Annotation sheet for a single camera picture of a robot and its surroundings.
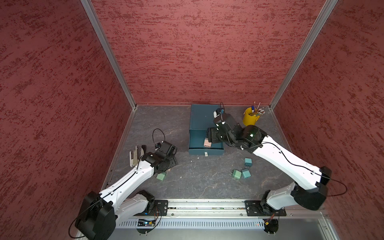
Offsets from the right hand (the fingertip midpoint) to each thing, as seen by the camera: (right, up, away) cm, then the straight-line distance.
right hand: (212, 135), depth 71 cm
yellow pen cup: (+29, +8, +32) cm, 44 cm away
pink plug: (-2, -5, +8) cm, 10 cm away
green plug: (-28, -24, +12) cm, 39 cm away
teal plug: (+21, -24, +13) cm, 34 cm away
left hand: (-23, -19, +11) cm, 32 cm away
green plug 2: (+15, -23, +12) cm, 30 cm away
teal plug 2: (+23, -18, +16) cm, 33 cm away
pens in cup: (+32, +13, +24) cm, 42 cm away
